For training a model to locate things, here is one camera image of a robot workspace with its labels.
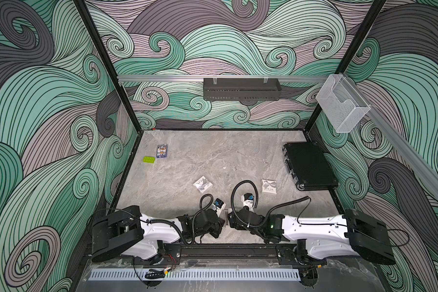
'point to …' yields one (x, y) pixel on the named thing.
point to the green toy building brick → (148, 159)
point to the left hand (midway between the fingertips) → (226, 221)
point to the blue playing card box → (161, 151)
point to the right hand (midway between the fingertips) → (230, 221)
